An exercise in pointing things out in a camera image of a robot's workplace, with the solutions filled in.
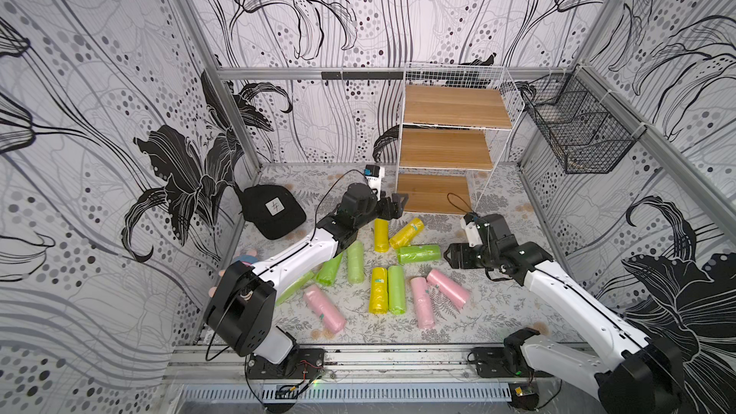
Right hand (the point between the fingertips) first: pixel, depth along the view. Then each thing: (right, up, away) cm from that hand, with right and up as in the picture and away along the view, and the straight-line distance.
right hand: (458, 250), depth 82 cm
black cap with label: (-60, +11, +16) cm, 64 cm away
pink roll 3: (-41, -14, 0) cm, 43 cm away
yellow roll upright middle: (-22, +3, +13) cm, 26 cm away
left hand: (-18, +15, 0) cm, 23 cm away
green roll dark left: (-39, -7, +4) cm, 39 cm away
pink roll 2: (-1, -12, 0) cm, 12 cm away
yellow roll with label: (-15, +2, +11) cm, 19 cm away
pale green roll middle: (-30, -5, +6) cm, 31 cm away
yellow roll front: (-23, -14, -2) cm, 28 cm away
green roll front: (-18, -12, 0) cm, 21 cm away
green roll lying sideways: (-9, -2, +6) cm, 11 cm away
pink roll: (-11, -14, -2) cm, 18 cm away
